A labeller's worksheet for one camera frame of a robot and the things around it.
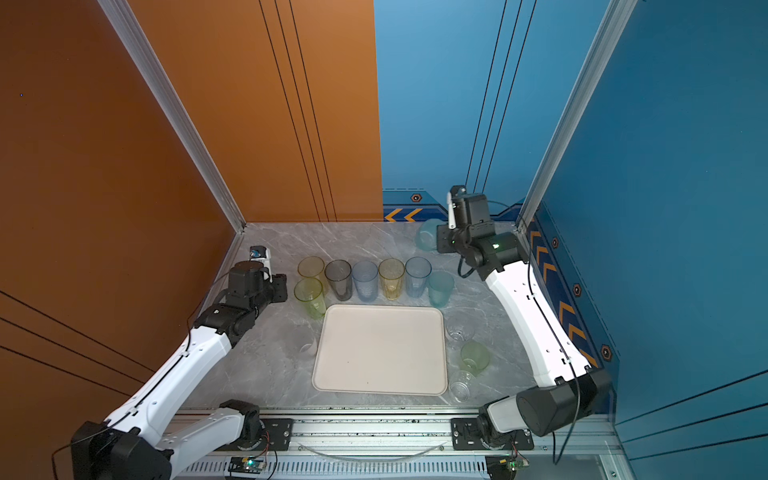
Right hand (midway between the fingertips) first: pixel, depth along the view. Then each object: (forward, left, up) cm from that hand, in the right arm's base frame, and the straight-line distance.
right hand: (444, 230), depth 75 cm
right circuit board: (-46, -13, -34) cm, 59 cm away
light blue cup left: (+2, +22, -22) cm, 32 cm away
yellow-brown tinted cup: (+4, +39, -20) cm, 44 cm away
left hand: (-5, +45, -12) cm, 47 cm away
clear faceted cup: (-13, -6, -31) cm, 34 cm away
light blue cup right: (+4, +6, -22) cm, 23 cm away
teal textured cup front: (-2, -1, -21) cm, 21 cm away
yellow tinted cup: (+1, +14, -18) cm, 23 cm away
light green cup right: (-21, -9, -30) cm, 37 cm away
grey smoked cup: (0, +30, -18) cm, 35 cm away
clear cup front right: (-28, -5, -32) cm, 43 cm away
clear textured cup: (-17, +39, -30) cm, 52 cm away
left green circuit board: (-45, +49, -33) cm, 74 cm away
